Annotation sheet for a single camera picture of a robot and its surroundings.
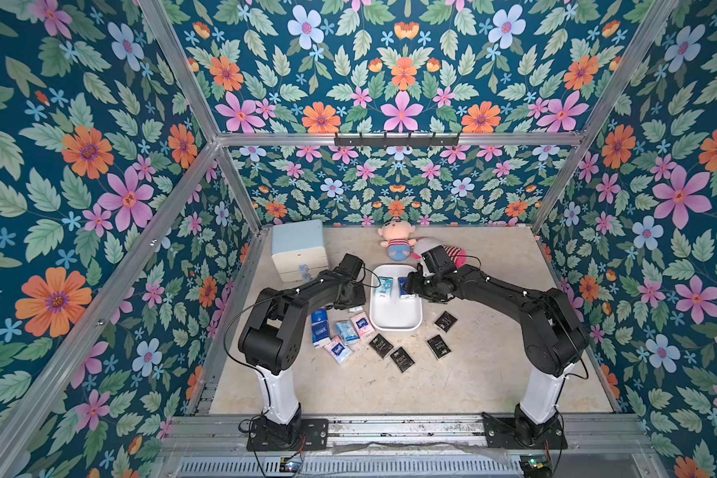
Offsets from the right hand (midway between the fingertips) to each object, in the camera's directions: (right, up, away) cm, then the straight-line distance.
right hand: (410, 287), depth 94 cm
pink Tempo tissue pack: (-15, -11, -3) cm, 19 cm away
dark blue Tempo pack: (-27, -14, -7) cm, 32 cm away
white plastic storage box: (-6, -7, +2) cm, 9 cm away
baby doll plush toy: (-3, +17, +15) cm, 22 cm away
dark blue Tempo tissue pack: (-2, -1, +6) cm, 6 cm away
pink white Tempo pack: (-22, -17, -8) cm, 29 cm away
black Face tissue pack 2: (+8, -17, -7) cm, 20 cm away
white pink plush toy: (+7, +14, +14) cm, 21 cm away
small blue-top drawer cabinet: (-35, +12, 0) cm, 38 cm away
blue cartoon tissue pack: (-29, -10, -3) cm, 30 cm away
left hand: (-15, -4, +4) cm, 16 cm away
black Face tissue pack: (+11, -10, -2) cm, 15 cm away
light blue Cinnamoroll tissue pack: (-20, -12, -5) cm, 24 cm away
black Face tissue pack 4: (-9, -16, -7) cm, 20 cm away
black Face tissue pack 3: (-3, -20, -10) cm, 22 cm away
